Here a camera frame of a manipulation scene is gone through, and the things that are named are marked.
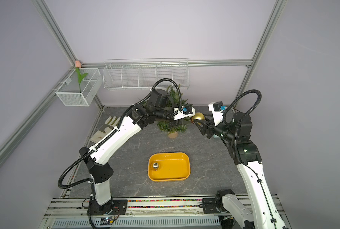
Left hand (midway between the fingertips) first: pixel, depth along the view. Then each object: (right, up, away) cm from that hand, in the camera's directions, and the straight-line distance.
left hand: (189, 117), depth 67 cm
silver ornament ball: (-19, -29, +17) cm, 38 cm away
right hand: (+4, 0, -3) cm, 5 cm away
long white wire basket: (-29, +33, +38) cm, 58 cm away
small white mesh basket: (-66, +14, +12) cm, 69 cm away
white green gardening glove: (-57, -5, +42) cm, 71 cm away
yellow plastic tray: (-9, -30, +21) cm, 38 cm away
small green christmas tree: (-10, -4, -4) cm, 11 cm away
